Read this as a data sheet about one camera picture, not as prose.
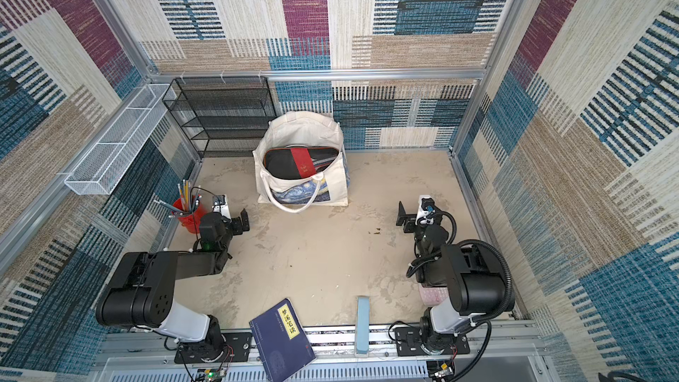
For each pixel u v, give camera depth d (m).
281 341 0.73
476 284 0.45
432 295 0.81
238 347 0.73
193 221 0.90
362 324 0.73
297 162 0.94
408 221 0.80
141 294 0.45
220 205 0.80
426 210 0.75
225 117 1.09
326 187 0.90
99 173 0.70
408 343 0.73
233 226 0.85
